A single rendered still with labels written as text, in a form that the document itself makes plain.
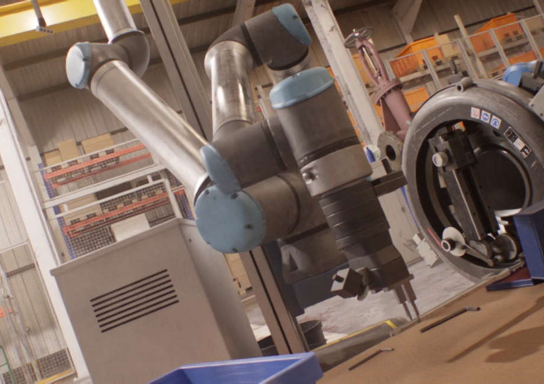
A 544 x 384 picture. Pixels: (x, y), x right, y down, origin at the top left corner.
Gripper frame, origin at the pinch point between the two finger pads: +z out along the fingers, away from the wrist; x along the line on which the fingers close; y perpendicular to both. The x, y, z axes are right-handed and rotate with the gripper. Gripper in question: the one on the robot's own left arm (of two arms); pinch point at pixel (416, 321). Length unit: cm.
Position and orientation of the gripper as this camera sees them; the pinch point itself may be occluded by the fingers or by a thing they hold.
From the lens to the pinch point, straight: 78.3
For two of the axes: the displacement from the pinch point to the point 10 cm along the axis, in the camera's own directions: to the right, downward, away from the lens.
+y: -8.4, 2.9, -4.5
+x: 3.8, -2.6, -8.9
